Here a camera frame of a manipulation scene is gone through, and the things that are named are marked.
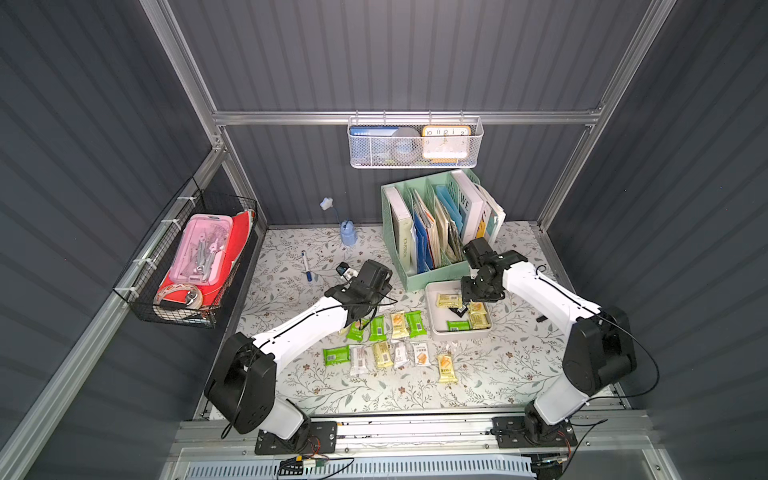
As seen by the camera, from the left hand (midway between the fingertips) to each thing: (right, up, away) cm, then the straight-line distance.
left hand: (381, 284), depth 86 cm
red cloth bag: (-40, 0, -17) cm, 43 cm away
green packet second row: (-13, -21, 0) cm, 25 cm away
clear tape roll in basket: (-46, +1, -19) cm, 50 cm away
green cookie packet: (-9, -15, +5) cm, 18 cm away
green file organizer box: (+13, +18, +3) cm, 22 cm away
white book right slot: (+28, +24, +6) cm, 37 cm away
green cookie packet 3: (+10, -13, +6) cm, 18 cm away
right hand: (+29, -3, +2) cm, 29 cm away
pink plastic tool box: (-43, +9, -14) cm, 47 cm away
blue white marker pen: (-27, +2, +20) cm, 34 cm away
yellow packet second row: (0, -20, +1) cm, 20 cm away
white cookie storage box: (+22, -12, +10) cm, 27 cm away
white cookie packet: (+12, -21, +1) cm, 24 cm away
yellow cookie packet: (+5, -14, +5) cm, 16 cm away
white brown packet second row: (-7, -22, -1) cm, 23 cm away
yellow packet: (+18, -23, -3) cm, 30 cm away
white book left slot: (+7, +17, +2) cm, 18 cm away
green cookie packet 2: (-1, -14, +7) cm, 15 cm away
